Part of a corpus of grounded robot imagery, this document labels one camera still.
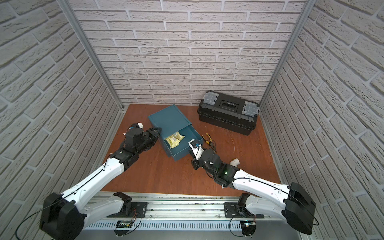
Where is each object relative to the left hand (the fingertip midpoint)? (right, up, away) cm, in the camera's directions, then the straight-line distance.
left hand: (164, 128), depth 79 cm
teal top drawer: (+11, -11, -7) cm, 17 cm away
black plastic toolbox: (+43, +8, +16) cm, 46 cm away
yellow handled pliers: (+26, -10, +19) cm, 34 cm away
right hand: (+15, -12, -3) cm, 20 cm away
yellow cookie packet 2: (+7, -5, +4) cm, 10 cm away
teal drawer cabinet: (+7, -2, +2) cm, 7 cm away
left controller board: (-19, -48, -6) cm, 52 cm away
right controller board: (+43, -48, -9) cm, 65 cm away
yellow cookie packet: (+5, -7, 0) cm, 9 cm away
